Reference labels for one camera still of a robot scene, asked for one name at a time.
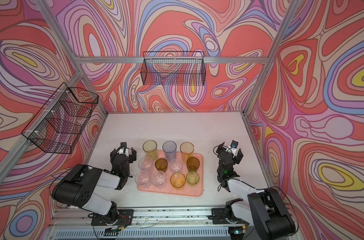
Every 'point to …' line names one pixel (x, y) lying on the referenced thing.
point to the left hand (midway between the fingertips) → (125, 147)
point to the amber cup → (178, 180)
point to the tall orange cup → (186, 149)
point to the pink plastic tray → (171, 172)
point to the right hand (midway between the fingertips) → (231, 148)
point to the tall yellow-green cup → (150, 147)
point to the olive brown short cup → (193, 164)
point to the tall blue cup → (169, 148)
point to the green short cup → (192, 178)
